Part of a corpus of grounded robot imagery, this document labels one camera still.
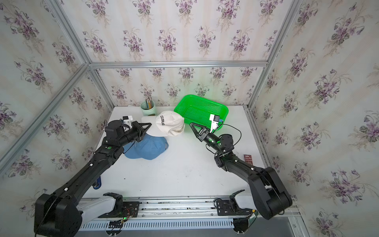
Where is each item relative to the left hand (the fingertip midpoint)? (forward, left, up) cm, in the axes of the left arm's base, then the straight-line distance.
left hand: (153, 124), depth 75 cm
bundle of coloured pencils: (+27, +9, -12) cm, 31 cm away
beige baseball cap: (+4, -6, -4) cm, 8 cm away
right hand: (-4, -20, +3) cm, 21 cm away
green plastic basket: (+36, -26, -26) cm, 51 cm away
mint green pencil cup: (+22, +7, -13) cm, 27 cm away
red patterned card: (-8, -56, -25) cm, 62 cm away
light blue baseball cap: (-3, +5, -18) cm, 19 cm away
